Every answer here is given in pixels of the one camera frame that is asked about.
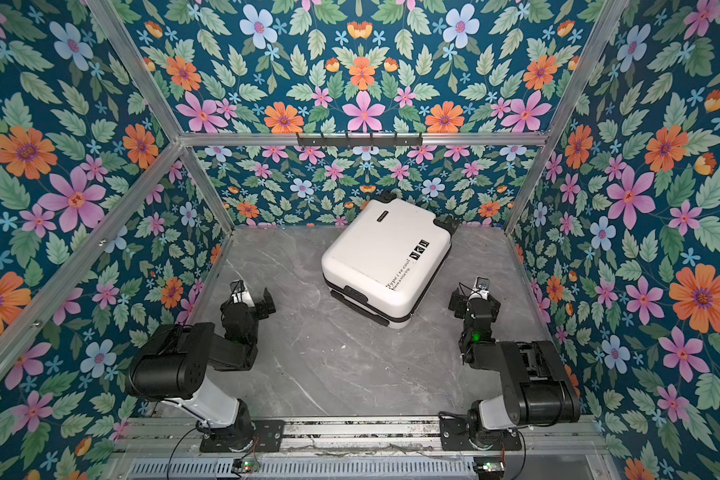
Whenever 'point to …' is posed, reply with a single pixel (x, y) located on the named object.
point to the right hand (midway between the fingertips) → (474, 291)
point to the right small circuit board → (489, 467)
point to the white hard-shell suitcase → (387, 257)
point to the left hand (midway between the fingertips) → (251, 284)
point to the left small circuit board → (245, 465)
